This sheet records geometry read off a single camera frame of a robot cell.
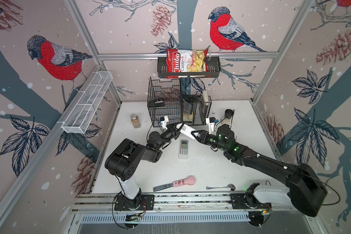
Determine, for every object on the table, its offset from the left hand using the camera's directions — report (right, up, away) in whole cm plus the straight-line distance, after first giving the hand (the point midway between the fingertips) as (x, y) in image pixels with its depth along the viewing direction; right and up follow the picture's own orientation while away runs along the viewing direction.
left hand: (185, 124), depth 76 cm
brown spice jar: (-33, +1, +22) cm, 40 cm away
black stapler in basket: (-17, +12, +13) cm, 25 cm away
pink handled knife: (+3, -31, +3) cm, 32 cm away
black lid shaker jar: (+31, +5, +21) cm, 38 cm away
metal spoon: (+26, -36, +3) cm, 44 cm away
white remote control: (0, -20, +14) cm, 24 cm away
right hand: (+3, -7, +1) cm, 7 cm away
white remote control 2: (+1, -4, +1) cm, 4 cm away
